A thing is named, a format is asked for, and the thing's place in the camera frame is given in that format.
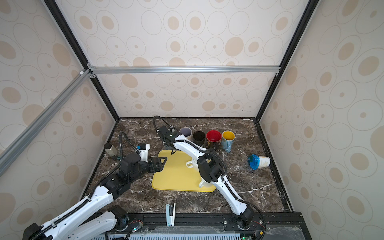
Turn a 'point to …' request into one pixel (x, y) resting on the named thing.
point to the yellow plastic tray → (177, 176)
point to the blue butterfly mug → (228, 137)
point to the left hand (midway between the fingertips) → (164, 157)
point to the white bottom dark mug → (199, 138)
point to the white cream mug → (202, 183)
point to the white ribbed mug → (193, 163)
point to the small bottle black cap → (110, 149)
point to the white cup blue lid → (256, 161)
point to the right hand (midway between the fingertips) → (173, 143)
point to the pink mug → (186, 131)
